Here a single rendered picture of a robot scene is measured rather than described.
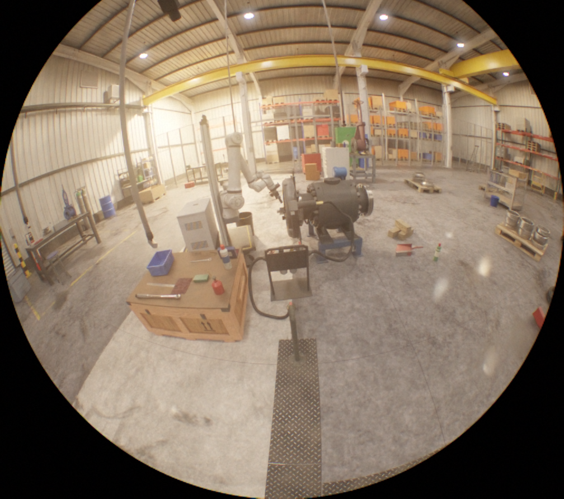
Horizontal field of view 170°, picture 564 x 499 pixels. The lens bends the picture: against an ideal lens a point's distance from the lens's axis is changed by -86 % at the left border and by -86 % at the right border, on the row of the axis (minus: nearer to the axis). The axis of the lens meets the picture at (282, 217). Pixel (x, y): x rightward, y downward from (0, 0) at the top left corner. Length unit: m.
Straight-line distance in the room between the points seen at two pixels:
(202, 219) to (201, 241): 0.28
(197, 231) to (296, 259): 1.13
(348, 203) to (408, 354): 1.69
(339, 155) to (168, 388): 6.23
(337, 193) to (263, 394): 2.09
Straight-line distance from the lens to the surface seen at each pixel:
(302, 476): 1.44
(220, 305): 1.37
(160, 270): 1.89
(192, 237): 2.23
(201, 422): 1.58
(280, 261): 1.74
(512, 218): 4.48
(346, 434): 1.44
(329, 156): 6.01
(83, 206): 8.65
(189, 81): 11.19
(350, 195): 2.30
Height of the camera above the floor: 1.42
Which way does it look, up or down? 22 degrees down
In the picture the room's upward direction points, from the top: 6 degrees counter-clockwise
